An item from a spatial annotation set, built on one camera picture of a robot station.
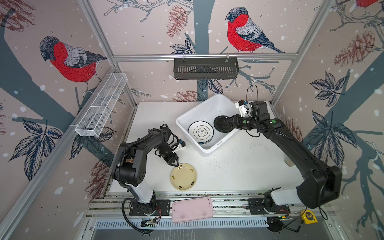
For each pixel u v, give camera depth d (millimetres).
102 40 834
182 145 831
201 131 1007
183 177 837
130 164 471
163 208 732
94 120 713
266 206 673
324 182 398
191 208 715
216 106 1138
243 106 716
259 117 603
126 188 496
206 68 1039
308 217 692
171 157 772
